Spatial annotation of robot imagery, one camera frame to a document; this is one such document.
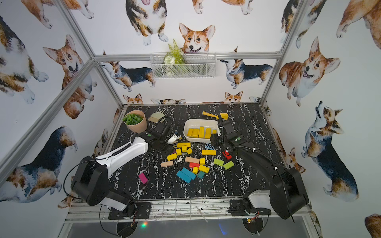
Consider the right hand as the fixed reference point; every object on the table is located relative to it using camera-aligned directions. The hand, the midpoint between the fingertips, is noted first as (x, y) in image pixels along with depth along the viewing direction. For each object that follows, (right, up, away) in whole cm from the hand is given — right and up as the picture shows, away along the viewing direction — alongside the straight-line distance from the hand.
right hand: (212, 136), depth 85 cm
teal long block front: (-18, -22, +1) cm, 28 cm away
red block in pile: (-11, -17, +4) cm, 20 cm away
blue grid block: (-1, -7, +11) cm, 13 cm away
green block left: (+4, -16, +5) cm, 17 cm away
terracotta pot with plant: (-49, +9, +12) cm, 51 cm away
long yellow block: (-1, -11, +9) cm, 14 cm away
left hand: (-24, -5, +3) cm, 24 cm away
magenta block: (-39, -24, -1) cm, 46 cm away
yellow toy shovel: (+10, +12, +28) cm, 33 cm away
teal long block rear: (-13, -21, -1) cm, 25 cm away
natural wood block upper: (-12, -15, +6) cm, 20 cm away
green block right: (+10, -17, +3) cm, 20 cm away
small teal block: (-6, -21, 0) cm, 22 cm away
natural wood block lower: (-27, -17, +5) cm, 32 cm away
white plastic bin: (-7, +2, +18) cm, 20 cm away
